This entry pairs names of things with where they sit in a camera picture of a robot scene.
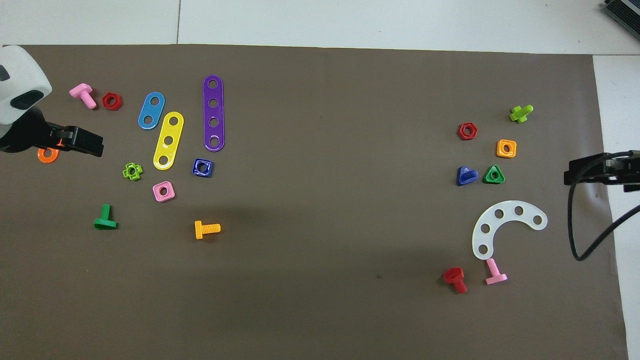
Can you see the pink square toy nut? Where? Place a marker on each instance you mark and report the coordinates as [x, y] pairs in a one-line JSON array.
[[170, 196]]

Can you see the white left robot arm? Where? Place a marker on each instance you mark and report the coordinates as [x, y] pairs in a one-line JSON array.
[[17, 80]]

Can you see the blue two-hole toy strip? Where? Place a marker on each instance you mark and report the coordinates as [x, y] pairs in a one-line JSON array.
[[151, 110]]

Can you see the orange square toy nut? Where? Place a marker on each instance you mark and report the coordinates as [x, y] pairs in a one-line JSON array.
[[500, 153]]

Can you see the white curved five-hole plate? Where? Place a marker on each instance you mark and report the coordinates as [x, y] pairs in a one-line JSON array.
[[509, 212]]

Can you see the brown table mat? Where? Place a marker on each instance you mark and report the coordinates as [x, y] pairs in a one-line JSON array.
[[320, 200]]

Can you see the orange toy screw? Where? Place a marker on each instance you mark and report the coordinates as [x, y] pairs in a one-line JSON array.
[[200, 230]]

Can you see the red hexagonal toy nut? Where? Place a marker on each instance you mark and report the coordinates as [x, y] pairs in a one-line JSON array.
[[460, 132], [105, 101]]

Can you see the green toy screw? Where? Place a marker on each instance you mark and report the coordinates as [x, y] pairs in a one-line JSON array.
[[105, 217]]

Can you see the red hexagon head toy screw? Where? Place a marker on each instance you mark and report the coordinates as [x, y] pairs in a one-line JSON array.
[[454, 275]]

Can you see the purple four-hole toy strip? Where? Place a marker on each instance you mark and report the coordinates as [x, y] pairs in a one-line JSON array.
[[213, 112]]

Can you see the green triangle toy nut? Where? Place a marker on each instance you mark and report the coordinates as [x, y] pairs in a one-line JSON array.
[[487, 179]]

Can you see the lime cross head toy screw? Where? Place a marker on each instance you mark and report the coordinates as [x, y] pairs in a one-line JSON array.
[[520, 115]]

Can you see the orange heart-shaped toy plate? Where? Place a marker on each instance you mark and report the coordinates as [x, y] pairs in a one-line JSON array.
[[42, 158]]

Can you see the pink toy screw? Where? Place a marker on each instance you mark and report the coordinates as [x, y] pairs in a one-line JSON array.
[[492, 270], [82, 92]]

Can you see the yellow three-hole toy strip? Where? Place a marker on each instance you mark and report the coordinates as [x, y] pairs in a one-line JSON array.
[[171, 131]]

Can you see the blue triangle head toy screw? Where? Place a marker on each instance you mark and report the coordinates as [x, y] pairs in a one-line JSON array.
[[465, 177]]

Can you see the green cross-shaped toy nut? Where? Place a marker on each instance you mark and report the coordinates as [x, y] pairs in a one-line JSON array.
[[126, 172]]

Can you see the blue square toy nut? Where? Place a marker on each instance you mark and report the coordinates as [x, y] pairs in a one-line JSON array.
[[196, 172]]

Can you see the grey ribbed device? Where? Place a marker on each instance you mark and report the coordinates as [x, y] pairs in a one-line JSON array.
[[625, 11]]

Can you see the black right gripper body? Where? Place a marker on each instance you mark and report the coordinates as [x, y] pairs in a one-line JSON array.
[[625, 172]]

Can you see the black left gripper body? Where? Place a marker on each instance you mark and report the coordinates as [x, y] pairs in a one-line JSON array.
[[25, 135]]

